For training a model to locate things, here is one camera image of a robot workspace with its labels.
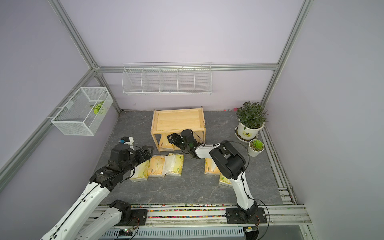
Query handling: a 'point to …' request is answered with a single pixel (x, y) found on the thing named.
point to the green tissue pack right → (224, 180)
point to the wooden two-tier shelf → (166, 122)
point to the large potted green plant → (251, 117)
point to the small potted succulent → (255, 147)
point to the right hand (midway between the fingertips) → (169, 137)
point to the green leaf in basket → (96, 107)
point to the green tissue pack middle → (173, 164)
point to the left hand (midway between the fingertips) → (147, 151)
